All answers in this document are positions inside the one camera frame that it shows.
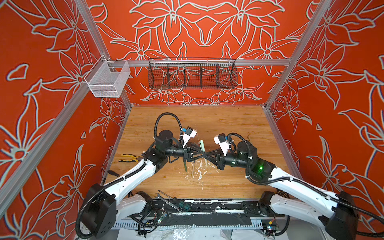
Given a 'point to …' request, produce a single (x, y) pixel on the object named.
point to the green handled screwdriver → (179, 203)
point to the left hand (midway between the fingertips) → (204, 153)
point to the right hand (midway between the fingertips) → (203, 156)
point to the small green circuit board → (270, 228)
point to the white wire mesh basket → (102, 83)
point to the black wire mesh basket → (191, 73)
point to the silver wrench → (179, 209)
